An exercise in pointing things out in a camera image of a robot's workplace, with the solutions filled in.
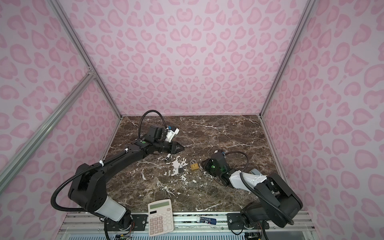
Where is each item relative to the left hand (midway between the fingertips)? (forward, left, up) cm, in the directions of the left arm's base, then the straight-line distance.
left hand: (184, 146), depth 82 cm
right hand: (-5, -9, -11) cm, 15 cm away
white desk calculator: (-31, +12, -15) cm, 37 cm away
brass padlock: (-3, -5, -17) cm, 18 cm away
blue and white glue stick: (-33, -11, -15) cm, 38 cm away
